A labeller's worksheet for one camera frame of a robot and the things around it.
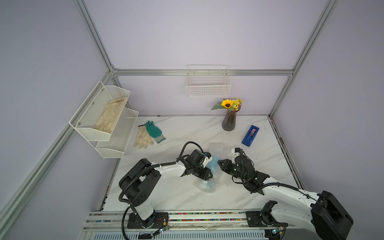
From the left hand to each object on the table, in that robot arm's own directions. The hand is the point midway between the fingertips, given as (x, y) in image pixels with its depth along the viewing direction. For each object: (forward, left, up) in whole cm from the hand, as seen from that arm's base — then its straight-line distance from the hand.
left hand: (209, 176), depth 86 cm
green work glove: (+36, +39, -3) cm, 53 cm away
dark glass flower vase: (+38, -16, +8) cm, 42 cm away
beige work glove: (+30, +46, -2) cm, 55 cm away
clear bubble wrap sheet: (+15, -4, +6) cm, 17 cm away
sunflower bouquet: (+38, -16, +22) cm, 47 cm away
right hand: (+5, -5, +7) cm, 10 cm away
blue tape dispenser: (+29, -31, +2) cm, 42 cm away
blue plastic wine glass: (-6, 0, +5) cm, 8 cm away
